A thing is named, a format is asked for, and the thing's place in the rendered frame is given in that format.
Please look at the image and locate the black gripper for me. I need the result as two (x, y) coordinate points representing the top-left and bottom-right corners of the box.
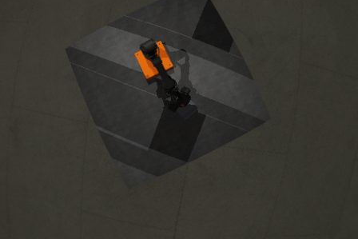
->
(168, 86), (190, 113)

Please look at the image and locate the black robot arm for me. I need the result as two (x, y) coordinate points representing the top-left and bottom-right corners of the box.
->
(139, 38), (191, 106)

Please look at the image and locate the dark grey flat panel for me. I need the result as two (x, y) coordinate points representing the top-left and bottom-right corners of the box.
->
(177, 100), (198, 120)

